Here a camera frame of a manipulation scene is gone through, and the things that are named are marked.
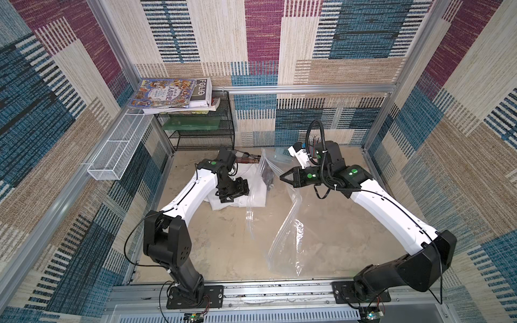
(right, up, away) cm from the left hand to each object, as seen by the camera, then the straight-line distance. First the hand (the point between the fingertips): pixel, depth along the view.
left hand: (243, 193), depth 85 cm
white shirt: (+5, +2, +9) cm, 11 cm away
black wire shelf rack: (-20, +31, +32) cm, 49 cm away
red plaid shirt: (0, +15, +24) cm, 28 cm away
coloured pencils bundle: (+33, +25, +18) cm, 45 cm away
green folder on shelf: (-26, +32, +13) cm, 43 cm away
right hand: (+14, +8, -13) cm, 20 cm away
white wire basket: (-44, +14, -13) cm, 48 cm away
